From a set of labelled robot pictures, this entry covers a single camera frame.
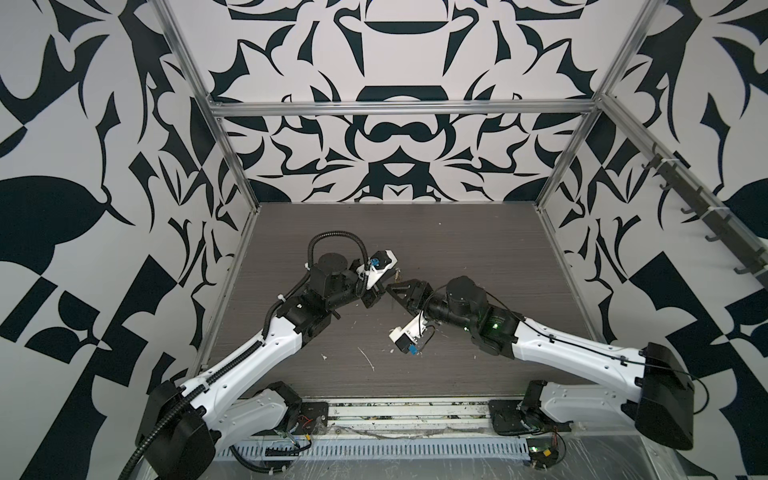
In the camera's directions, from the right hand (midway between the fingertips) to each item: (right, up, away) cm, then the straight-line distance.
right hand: (394, 277), depth 68 cm
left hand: (0, +3, +4) cm, 5 cm away
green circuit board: (+35, -41, +3) cm, 54 cm away
